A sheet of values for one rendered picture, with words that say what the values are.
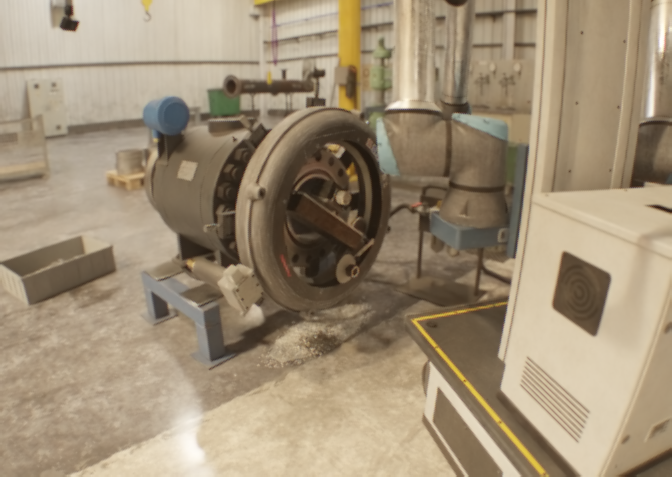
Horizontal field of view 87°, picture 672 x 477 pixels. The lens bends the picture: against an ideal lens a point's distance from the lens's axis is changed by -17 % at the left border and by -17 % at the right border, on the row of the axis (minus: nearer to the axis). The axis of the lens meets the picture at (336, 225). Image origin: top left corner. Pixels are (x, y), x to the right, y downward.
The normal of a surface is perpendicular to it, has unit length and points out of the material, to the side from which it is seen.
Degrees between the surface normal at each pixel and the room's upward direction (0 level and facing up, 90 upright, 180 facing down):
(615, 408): 90
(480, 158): 90
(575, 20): 90
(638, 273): 90
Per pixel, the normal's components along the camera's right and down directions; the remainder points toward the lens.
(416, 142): -0.15, 0.13
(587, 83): 0.25, 0.29
